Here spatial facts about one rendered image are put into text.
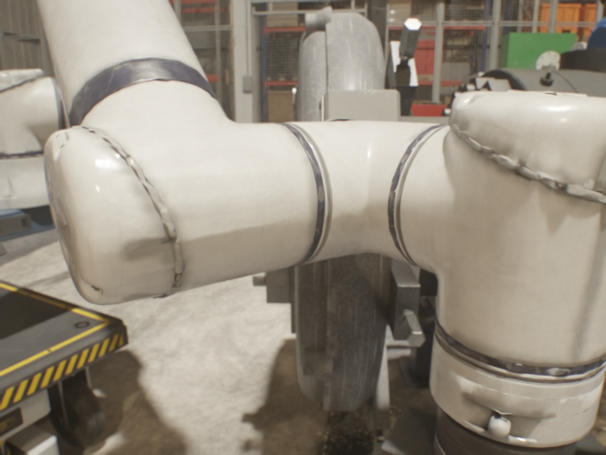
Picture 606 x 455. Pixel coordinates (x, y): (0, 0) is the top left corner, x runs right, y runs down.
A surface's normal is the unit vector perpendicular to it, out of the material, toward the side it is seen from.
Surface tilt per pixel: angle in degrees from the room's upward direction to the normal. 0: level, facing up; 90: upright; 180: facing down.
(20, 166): 88
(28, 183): 68
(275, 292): 88
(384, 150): 47
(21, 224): 90
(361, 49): 39
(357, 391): 123
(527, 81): 27
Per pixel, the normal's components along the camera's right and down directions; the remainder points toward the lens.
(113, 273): 0.37, 0.58
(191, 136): 0.38, -0.58
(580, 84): -0.01, -0.75
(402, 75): -0.01, -0.44
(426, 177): -0.77, -0.28
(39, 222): 0.88, 0.12
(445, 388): -0.95, 0.07
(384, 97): -0.02, -0.14
